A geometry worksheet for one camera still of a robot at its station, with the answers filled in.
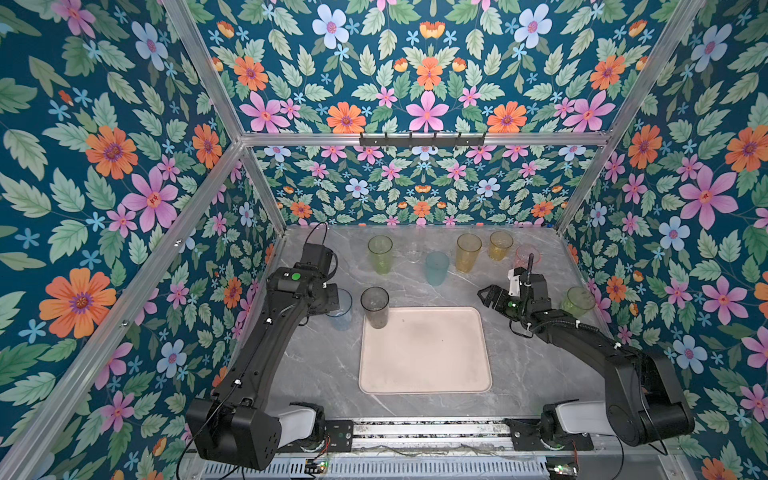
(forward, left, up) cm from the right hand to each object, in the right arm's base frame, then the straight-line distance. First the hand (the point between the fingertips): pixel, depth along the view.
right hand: (487, 294), depth 90 cm
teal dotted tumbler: (+13, +15, -4) cm, 20 cm away
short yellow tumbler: (+24, -9, -2) cm, 26 cm away
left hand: (-8, +45, +12) cm, 47 cm away
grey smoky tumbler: (-2, +34, 0) cm, 35 cm away
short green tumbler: (+3, -33, -9) cm, 34 cm away
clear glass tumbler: (+21, +22, +1) cm, 31 cm away
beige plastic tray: (-14, +19, -9) cm, 25 cm away
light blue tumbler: (-13, +42, +9) cm, 45 cm away
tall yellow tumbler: (+15, +4, +4) cm, 16 cm away
